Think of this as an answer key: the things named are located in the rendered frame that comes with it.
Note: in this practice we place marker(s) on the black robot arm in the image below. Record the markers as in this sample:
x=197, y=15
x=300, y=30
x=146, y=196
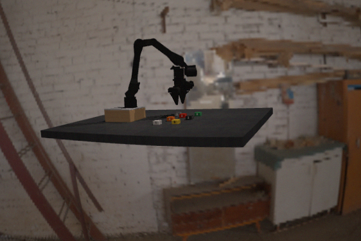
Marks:
x=130, y=100

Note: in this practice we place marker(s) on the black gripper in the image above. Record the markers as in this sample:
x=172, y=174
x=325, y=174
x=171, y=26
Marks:
x=177, y=91

